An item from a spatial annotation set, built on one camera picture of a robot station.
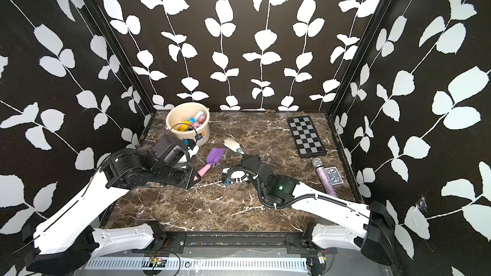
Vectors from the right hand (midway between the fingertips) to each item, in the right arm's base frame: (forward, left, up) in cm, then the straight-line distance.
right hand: (244, 150), depth 73 cm
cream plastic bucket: (+29, +33, -7) cm, 44 cm away
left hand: (-13, +15, +3) cm, 20 cm away
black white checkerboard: (+24, -33, -23) cm, 47 cm away
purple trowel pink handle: (-1, +13, -3) cm, 13 cm away
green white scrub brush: (+4, +5, -2) cm, 6 cm away
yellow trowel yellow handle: (+26, +35, -16) cm, 47 cm away
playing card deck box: (+1, -43, -25) cm, 50 cm away
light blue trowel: (+21, +27, -6) cm, 34 cm away
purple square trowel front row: (+20, +24, -7) cm, 32 cm away
